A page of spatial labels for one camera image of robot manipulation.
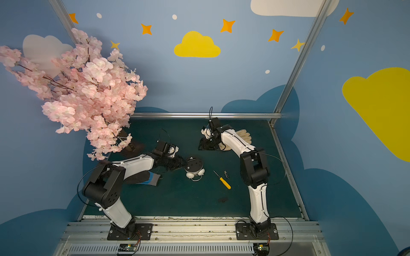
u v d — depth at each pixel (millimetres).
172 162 833
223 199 851
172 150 893
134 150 1044
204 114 1744
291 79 959
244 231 740
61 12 701
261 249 732
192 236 734
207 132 858
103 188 473
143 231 751
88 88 584
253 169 547
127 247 718
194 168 916
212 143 833
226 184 896
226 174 931
